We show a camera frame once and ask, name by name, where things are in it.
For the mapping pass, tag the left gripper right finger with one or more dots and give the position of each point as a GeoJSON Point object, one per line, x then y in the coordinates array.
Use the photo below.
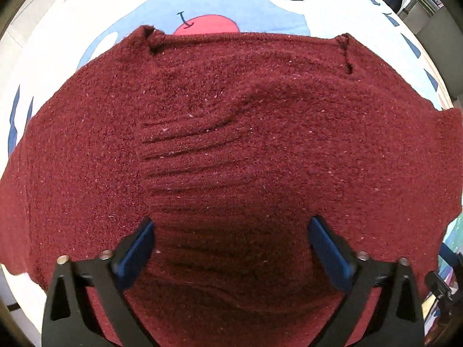
{"type": "Point", "coordinates": [397, 318]}

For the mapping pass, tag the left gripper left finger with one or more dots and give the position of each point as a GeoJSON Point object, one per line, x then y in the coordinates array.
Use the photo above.
{"type": "Point", "coordinates": [69, 318]}

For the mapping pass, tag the dark red knit sweater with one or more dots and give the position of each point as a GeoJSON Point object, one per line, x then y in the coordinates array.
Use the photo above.
{"type": "Point", "coordinates": [230, 143]}

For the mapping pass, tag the yellow dinosaur print bedspread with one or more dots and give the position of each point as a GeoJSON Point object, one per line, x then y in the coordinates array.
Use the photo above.
{"type": "Point", "coordinates": [43, 42]}

